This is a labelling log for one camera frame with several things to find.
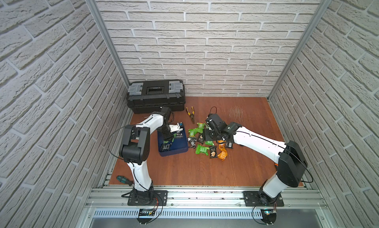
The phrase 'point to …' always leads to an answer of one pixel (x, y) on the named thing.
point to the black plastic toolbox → (147, 96)
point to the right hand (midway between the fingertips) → (207, 134)
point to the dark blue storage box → (173, 146)
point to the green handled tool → (124, 180)
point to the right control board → (269, 216)
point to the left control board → (145, 212)
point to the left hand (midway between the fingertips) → (169, 132)
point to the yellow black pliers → (192, 115)
